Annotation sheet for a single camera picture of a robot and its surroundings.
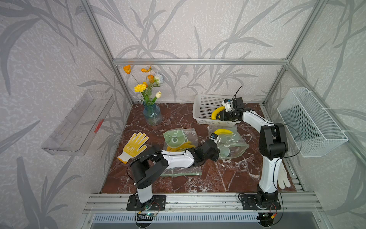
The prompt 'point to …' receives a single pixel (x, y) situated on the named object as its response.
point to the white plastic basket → (204, 106)
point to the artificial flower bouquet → (146, 88)
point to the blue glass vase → (152, 114)
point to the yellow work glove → (134, 147)
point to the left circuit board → (147, 216)
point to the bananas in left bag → (188, 144)
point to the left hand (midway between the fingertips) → (219, 151)
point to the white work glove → (282, 177)
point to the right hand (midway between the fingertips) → (219, 115)
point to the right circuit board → (266, 219)
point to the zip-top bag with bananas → (179, 140)
